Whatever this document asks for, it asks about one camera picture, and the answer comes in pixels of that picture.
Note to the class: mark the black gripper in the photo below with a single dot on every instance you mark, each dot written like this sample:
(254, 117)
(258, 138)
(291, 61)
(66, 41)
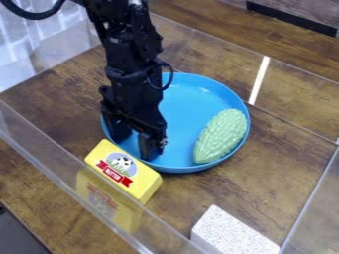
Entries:
(130, 108)

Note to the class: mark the yellow butter block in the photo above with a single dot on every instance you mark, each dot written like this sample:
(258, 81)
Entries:
(124, 170)

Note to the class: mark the blue round tray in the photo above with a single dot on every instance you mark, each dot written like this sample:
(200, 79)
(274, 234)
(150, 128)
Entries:
(192, 101)

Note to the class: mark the green bitter melon toy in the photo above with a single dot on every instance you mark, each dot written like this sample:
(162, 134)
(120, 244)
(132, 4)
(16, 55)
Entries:
(220, 136)

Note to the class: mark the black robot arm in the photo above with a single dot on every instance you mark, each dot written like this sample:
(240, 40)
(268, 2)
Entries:
(128, 36)

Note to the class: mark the white speckled foam block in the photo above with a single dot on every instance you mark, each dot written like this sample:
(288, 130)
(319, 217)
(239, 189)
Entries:
(220, 234)

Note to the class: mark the dark baseboard strip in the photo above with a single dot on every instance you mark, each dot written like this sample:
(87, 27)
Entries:
(292, 19)

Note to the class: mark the clear acrylic enclosure wall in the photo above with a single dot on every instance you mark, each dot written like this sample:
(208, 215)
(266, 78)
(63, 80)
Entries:
(278, 184)

